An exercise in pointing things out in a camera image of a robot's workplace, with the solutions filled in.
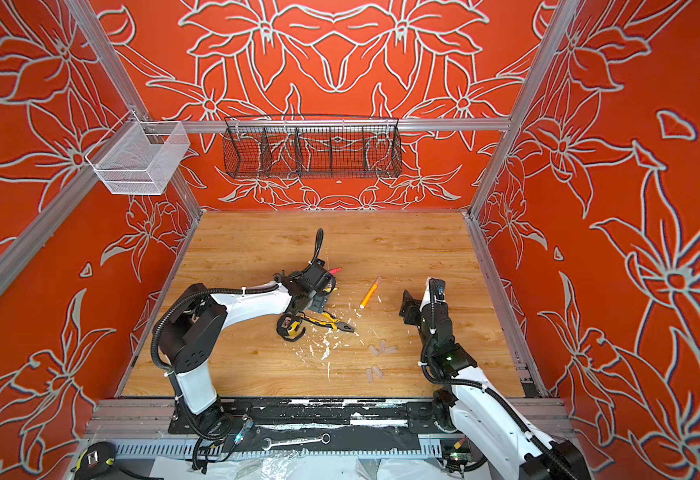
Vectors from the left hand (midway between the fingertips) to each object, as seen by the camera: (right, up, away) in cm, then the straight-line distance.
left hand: (312, 290), depth 94 cm
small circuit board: (+38, -34, -25) cm, 57 cm away
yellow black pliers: (+6, -9, -4) cm, 11 cm away
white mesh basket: (-55, +43, -2) cm, 69 cm away
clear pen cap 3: (+24, -16, -9) cm, 30 cm away
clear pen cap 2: (+22, -14, -8) cm, 28 cm away
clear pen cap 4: (+17, -21, -14) cm, 31 cm away
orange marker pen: (+19, -1, +1) cm, 19 cm away
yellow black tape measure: (-6, -9, -7) cm, 13 cm away
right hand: (+30, +2, -11) cm, 32 cm away
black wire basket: (-1, +48, +5) cm, 49 cm away
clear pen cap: (+19, -15, -10) cm, 27 cm away
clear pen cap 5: (+20, -20, -14) cm, 31 cm away
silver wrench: (+6, -31, -24) cm, 40 cm away
